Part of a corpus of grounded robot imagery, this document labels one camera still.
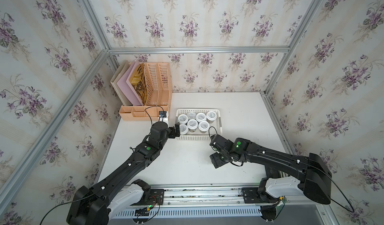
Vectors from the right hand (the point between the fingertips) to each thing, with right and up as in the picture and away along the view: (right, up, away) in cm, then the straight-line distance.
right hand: (218, 159), depth 79 cm
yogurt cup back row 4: (-2, +22, +19) cm, 29 cm away
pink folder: (-54, +42, +8) cm, 69 cm away
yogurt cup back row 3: (-8, +21, +18) cm, 29 cm away
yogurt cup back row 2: (-15, +22, +20) cm, 34 cm away
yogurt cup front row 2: (-14, +17, +14) cm, 26 cm away
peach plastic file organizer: (-41, +44, +37) cm, 71 cm away
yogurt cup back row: (-21, +21, +17) cm, 34 cm away
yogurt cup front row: (-20, +14, +12) cm, 27 cm away
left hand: (-24, +19, +2) cm, 31 cm away
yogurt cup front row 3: (-7, +16, +12) cm, 22 cm away
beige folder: (-60, +43, +7) cm, 74 cm away
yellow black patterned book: (-50, +45, +19) cm, 70 cm away
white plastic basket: (+1, +14, +19) cm, 24 cm away
